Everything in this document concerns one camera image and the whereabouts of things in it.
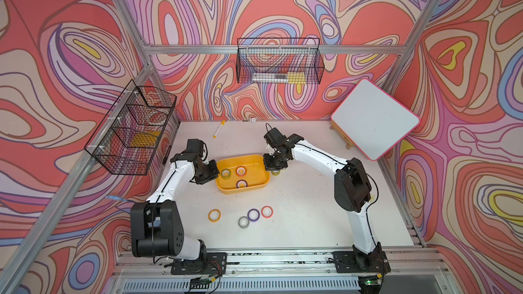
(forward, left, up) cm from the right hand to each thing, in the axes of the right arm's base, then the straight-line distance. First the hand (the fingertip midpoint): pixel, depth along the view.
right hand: (268, 172), depth 91 cm
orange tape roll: (-16, +24, -6) cm, 29 cm away
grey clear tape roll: (-19, +11, -6) cm, 23 cm away
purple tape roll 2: (-16, +7, -7) cm, 19 cm away
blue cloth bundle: (-18, +50, +18) cm, 56 cm away
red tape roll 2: (-15, +1, -7) cm, 17 cm away
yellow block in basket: (+1, +44, +25) cm, 50 cm away
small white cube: (+39, +7, -4) cm, 40 cm away
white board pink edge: (+22, -53, +9) cm, 58 cm away
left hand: (-1, +21, +3) cm, 22 cm away
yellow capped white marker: (+33, +27, -4) cm, 43 cm away
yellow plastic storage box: (0, +6, -4) cm, 7 cm away
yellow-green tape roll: (+1, +20, -2) cm, 20 cm away
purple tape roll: (-2, +12, -2) cm, 13 cm away
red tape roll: (+2, +12, -2) cm, 13 cm away
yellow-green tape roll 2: (+4, -4, -7) cm, 9 cm away
